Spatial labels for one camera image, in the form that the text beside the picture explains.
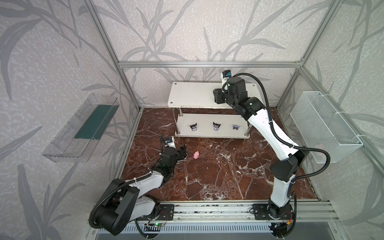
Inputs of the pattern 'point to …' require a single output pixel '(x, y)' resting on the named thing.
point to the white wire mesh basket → (320, 126)
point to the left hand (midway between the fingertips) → (182, 141)
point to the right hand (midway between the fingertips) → (219, 85)
